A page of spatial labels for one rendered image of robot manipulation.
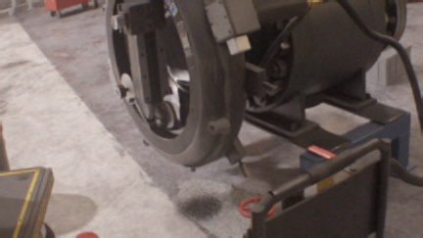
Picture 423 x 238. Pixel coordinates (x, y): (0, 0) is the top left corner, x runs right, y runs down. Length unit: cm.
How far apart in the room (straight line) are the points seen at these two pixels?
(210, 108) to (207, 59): 14
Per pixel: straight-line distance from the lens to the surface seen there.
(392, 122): 197
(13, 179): 172
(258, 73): 140
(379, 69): 306
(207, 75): 139
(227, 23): 129
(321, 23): 173
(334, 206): 108
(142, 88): 172
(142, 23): 158
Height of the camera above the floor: 103
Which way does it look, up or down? 23 degrees down
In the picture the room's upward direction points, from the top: 6 degrees counter-clockwise
